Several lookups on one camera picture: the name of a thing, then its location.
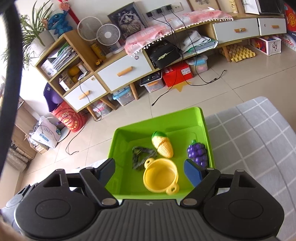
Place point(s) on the wooden white TV cabinet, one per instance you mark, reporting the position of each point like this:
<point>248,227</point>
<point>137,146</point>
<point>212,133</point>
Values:
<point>131,64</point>

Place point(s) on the white paper shopping bag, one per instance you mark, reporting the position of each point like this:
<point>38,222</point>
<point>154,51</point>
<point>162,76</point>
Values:
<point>45,133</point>

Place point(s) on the potted green plant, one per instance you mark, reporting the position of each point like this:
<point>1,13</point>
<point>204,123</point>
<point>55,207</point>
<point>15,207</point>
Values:
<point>32,27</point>

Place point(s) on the framed cartoon girl picture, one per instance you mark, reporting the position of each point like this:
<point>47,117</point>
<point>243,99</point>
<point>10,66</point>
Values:
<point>204,4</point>

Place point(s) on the purple toy grapes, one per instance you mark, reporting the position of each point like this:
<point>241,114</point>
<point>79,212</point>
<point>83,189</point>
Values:
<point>197,152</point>

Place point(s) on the framed cat picture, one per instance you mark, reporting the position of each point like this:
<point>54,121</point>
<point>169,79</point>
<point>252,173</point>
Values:
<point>128,19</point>

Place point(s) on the black case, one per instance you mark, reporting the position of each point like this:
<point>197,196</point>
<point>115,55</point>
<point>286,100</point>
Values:
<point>163,53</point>

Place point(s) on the red cardboard box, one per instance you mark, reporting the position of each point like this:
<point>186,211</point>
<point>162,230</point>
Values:
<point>176,73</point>

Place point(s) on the white desk fan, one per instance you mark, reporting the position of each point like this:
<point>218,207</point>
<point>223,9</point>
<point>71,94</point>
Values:
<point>109,36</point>

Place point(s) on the yellow toy corn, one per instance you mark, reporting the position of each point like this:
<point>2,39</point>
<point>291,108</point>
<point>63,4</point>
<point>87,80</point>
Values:
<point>162,144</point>

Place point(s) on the white rear fan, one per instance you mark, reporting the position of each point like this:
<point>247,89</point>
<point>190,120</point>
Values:
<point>87,28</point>

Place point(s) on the grey checked tablecloth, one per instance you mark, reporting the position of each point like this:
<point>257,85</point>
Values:
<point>255,137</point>

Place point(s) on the pink lace cloth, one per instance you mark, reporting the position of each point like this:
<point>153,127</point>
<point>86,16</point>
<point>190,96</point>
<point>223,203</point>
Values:
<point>171,25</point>

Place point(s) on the yellow toy pot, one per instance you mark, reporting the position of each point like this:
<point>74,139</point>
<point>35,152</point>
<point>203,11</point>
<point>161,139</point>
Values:
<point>161,176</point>

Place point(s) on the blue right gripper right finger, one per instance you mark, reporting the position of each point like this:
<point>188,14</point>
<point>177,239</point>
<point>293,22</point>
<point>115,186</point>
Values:
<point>203,180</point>

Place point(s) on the blue Stitch plush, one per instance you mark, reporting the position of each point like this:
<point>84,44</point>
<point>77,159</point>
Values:
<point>59,24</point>

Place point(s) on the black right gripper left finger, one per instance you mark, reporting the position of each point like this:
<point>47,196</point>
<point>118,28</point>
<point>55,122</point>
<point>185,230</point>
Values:
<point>95,180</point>

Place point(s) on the yellow egg tray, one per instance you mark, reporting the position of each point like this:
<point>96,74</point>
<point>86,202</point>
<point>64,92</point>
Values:
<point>236,53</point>

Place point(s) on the white toy box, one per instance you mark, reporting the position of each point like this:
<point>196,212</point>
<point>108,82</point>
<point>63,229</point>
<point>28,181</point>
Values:
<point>269,45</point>

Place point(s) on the blue-lid clear storage bin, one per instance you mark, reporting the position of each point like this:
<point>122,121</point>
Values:
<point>123,96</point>

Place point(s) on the red printed bucket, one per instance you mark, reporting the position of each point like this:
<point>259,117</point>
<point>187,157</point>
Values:
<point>69,117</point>

